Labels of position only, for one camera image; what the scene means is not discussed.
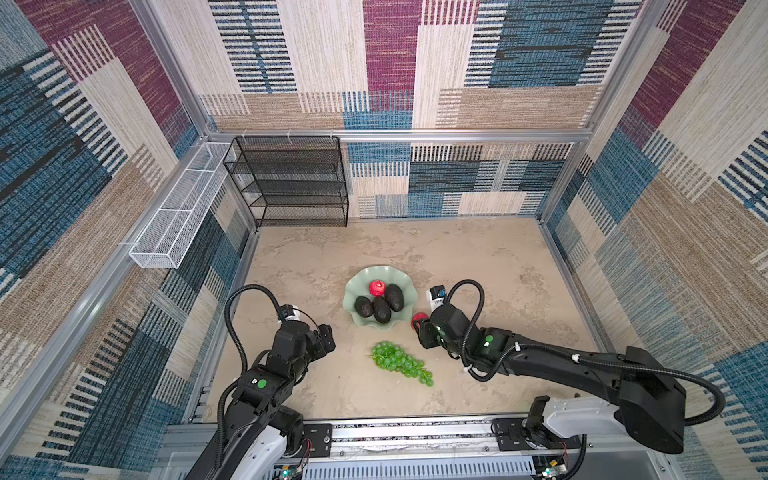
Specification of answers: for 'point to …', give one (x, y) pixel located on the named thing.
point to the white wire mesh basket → (166, 237)
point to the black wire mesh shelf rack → (291, 181)
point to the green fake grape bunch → (394, 358)
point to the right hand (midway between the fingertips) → (422, 325)
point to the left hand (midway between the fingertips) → (319, 329)
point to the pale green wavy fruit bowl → (358, 286)
